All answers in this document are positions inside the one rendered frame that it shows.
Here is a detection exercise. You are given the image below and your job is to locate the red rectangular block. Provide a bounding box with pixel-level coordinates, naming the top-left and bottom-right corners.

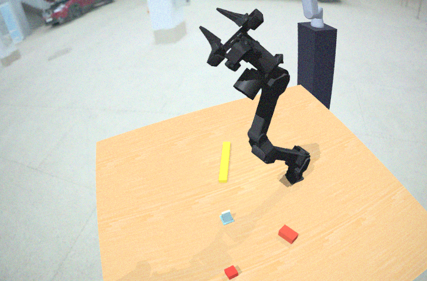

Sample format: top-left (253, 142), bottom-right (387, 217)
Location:
top-left (278, 225), bottom-right (298, 244)

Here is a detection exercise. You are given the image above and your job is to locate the small red block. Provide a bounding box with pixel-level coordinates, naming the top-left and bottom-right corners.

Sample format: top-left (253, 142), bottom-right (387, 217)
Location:
top-left (224, 265), bottom-right (238, 280)

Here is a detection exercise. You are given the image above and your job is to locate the yellow bar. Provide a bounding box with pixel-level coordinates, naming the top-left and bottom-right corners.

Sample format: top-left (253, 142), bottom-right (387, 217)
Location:
top-left (218, 142), bottom-right (231, 183)

